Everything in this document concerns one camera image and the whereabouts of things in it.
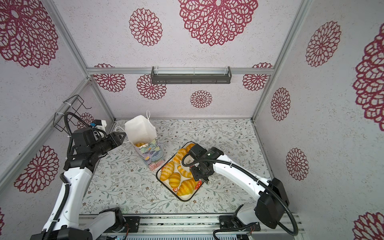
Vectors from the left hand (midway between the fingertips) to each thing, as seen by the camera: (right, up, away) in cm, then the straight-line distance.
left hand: (123, 137), depth 75 cm
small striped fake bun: (+24, -25, +10) cm, 36 cm away
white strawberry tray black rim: (+19, -27, +12) cm, 35 cm away
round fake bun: (+7, -4, +3) cm, 8 cm away
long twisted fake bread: (+32, -7, +25) cm, 42 cm away
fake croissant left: (+20, -20, +13) cm, 31 cm away
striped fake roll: (+30, -21, +13) cm, 39 cm away
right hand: (+37, -19, +3) cm, 42 cm away
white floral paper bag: (+2, +1, +25) cm, 25 cm away
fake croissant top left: (+26, -13, +19) cm, 34 cm away
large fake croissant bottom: (+32, -27, +7) cm, 42 cm away
